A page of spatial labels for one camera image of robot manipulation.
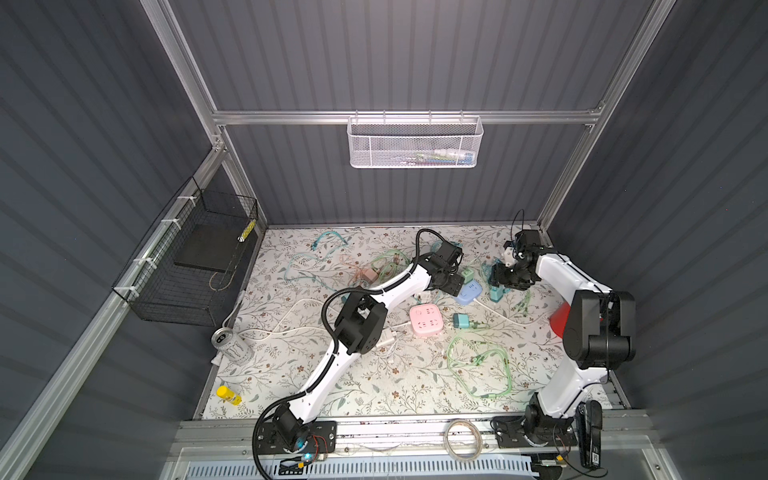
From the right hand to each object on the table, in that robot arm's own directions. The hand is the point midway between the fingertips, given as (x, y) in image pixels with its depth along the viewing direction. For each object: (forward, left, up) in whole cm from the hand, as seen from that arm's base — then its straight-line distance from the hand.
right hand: (503, 282), depth 95 cm
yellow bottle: (-34, +77, +4) cm, 84 cm away
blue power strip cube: (-1, +10, -4) cm, 11 cm away
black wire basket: (-10, +87, +23) cm, 91 cm away
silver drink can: (-24, +78, +7) cm, 82 cm away
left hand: (+2, +15, -3) cm, 16 cm away
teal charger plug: (-10, +14, -6) cm, 18 cm away
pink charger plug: (+5, +44, -3) cm, 44 cm away
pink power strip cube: (-11, +25, -3) cm, 28 cm away
